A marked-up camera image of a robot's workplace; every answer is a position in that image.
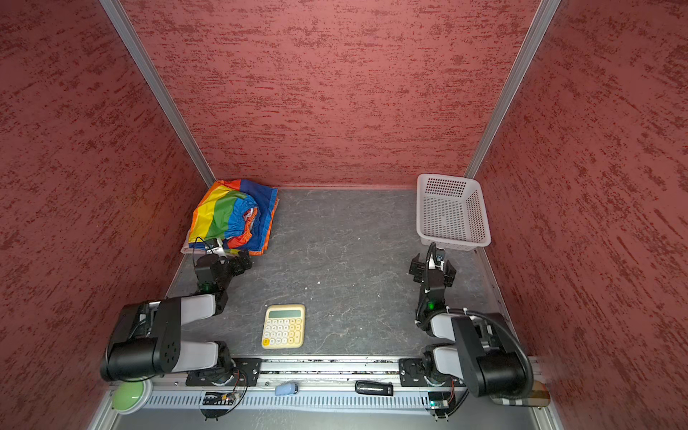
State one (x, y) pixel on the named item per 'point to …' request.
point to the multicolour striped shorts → (239, 213)
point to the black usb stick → (374, 387)
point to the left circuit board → (219, 399)
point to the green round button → (129, 398)
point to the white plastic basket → (451, 212)
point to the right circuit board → (439, 399)
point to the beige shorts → (187, 250)
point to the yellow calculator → (284, 326)
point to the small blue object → (286, 389)
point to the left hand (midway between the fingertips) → (237, 256)
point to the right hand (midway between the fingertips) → (429, 260)
